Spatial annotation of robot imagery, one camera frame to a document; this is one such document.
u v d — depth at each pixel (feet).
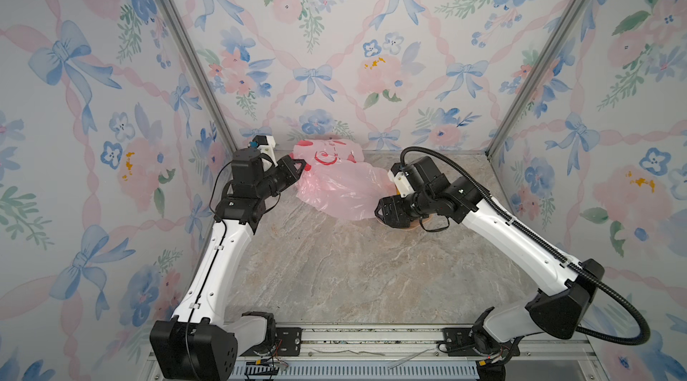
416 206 1.99
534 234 1.44
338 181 2.55
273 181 2.01
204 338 1.21
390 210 2.17
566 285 1.32
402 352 2.40
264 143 2.16
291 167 2.07
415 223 3.11
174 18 2.57
